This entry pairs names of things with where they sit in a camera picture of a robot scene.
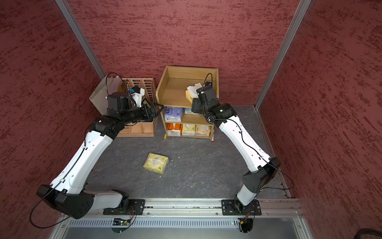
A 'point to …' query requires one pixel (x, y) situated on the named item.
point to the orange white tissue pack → (174, 129)
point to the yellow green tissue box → (156, 163)
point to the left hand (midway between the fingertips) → (157, 111)
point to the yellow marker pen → (165, 137)
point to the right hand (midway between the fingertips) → (199, 106)
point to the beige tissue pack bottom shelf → (205, 133)
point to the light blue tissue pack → (188, 110)
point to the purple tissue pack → (173, 114)
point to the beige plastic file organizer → (144, 129)
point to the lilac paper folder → (113, 85)
